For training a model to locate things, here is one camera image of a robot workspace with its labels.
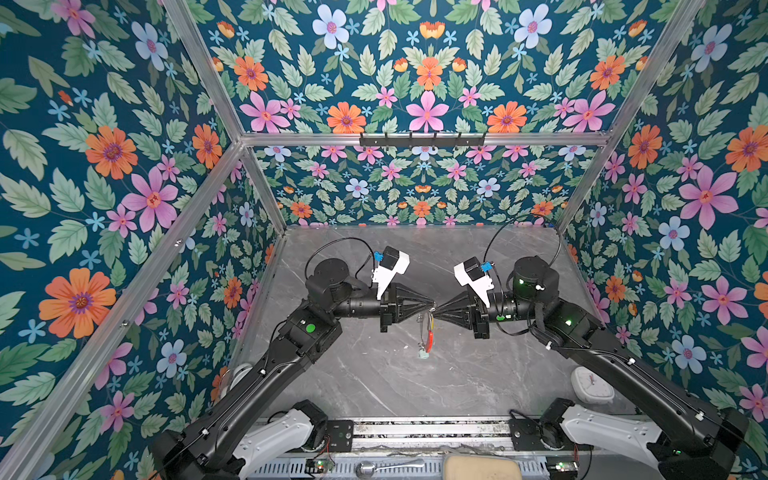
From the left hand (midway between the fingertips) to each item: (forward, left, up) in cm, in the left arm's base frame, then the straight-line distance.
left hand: (432, 305), depth 52 cm
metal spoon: (-21, +15, -37) cm, 45 cm away
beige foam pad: (-22, -11, -36) cm, 44 cm away
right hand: (+2, -2, -5) cm, 6 cm away
